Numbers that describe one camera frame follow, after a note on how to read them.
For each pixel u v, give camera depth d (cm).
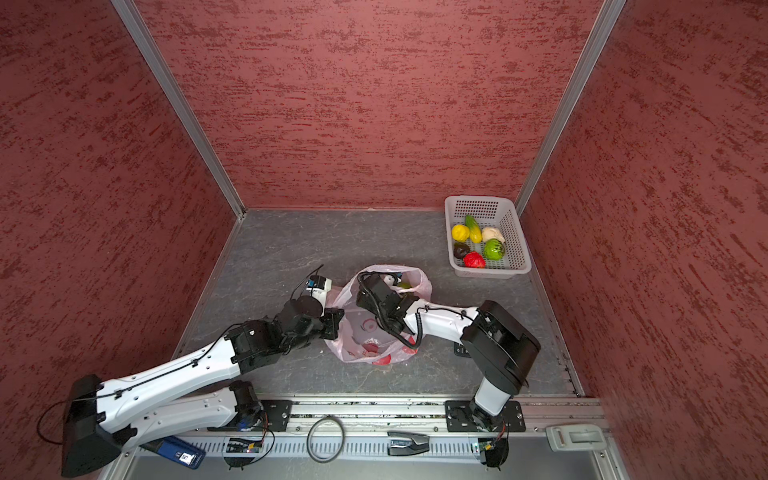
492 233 107
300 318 54
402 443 69
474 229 109
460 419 74
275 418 75
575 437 71
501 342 48
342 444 70
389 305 67
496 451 71
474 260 98
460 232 106
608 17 71
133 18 71
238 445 73
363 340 87
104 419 40
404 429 73
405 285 92
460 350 85
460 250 103
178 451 67
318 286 66
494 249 100
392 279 80
